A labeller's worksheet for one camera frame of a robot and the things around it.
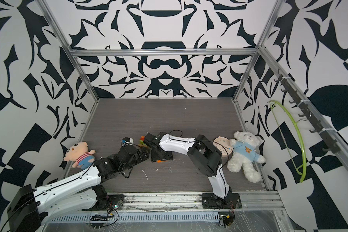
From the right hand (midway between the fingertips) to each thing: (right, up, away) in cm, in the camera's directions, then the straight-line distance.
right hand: (159, 157), depth 89 cm
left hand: (-7, +6, -8) cm, 12 cm away
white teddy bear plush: (+50, +9, -4) cm, 51 cm away
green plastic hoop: (+62, +21, -14) cm, 67 cm away
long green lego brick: (-12, +8, +5) cm, 15 cm away
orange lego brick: (-12, +11, +6) cm, 17 cm away
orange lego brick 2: (+1, -1, -5) cm, 5 cm away
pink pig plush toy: (-45, +4, -5) cm, 46 cm away
